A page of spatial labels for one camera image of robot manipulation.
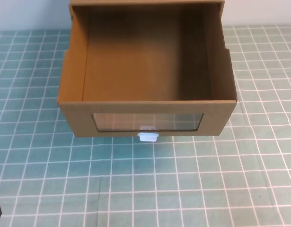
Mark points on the translucent white drawer handle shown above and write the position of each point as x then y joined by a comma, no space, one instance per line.
148,134

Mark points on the brown cardboard shoebox outer shell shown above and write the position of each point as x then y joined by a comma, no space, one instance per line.
212,10

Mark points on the brown cardboard shoebox drawer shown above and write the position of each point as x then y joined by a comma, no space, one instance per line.
113,89

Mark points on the cyan checkered tablecloth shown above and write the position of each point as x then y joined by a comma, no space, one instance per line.
50,178

